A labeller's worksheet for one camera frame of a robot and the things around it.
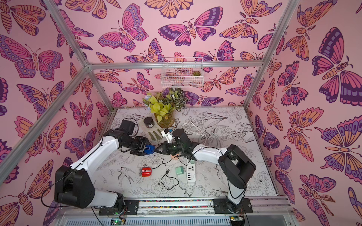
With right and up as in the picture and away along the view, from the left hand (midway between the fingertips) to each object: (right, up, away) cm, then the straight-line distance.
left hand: (153, 144), depth 83 cm
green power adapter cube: (+23, -10, +1) cm, 25 cm away
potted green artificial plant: (+5, +25, +8) cm, 27 cm away
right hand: (+2, -2, -4) cm, 5 cm away
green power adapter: (+15, -16, +2) cm, 22 cm away
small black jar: (-8, +13, +21) cm, 26 cm away
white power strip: (+22, -17, 0) cm, 28 cm away
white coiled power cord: (+35, +2, +15) cm, 38 cm away
